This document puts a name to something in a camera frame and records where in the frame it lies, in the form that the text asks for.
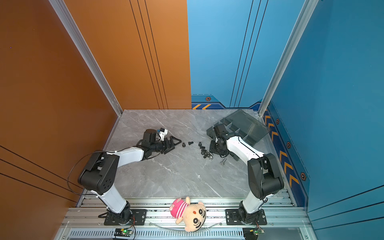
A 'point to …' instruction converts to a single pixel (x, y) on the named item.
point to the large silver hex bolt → (210, 157)
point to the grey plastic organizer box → (241, 124)
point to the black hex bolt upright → (200, 144)
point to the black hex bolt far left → (183, 145)
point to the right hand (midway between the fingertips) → (211, 150)
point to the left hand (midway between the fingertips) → (179, 143)
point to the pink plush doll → (193, 215)
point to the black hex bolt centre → (203, 149)
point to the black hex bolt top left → (190, 143)
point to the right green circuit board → (257, 231)
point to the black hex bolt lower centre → (203, 151)
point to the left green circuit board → (126, 231)
